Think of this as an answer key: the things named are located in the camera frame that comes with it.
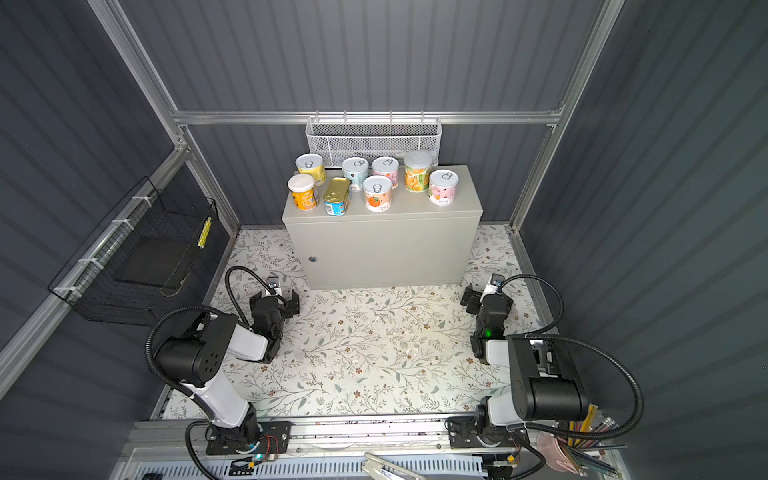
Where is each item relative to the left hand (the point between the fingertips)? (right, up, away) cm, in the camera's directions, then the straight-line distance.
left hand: (274, 292), depth 95 cm
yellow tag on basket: (-15, +18, -12) cm, 27 cm away
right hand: (+68, +2, -4) cm, 68 cm away
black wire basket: (-24, +11, -22) cm, 35 cm away
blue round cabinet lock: (+14, +11, -6) cm, 19 cm away
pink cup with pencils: (+77, -30, -33) cm, 89 cm away
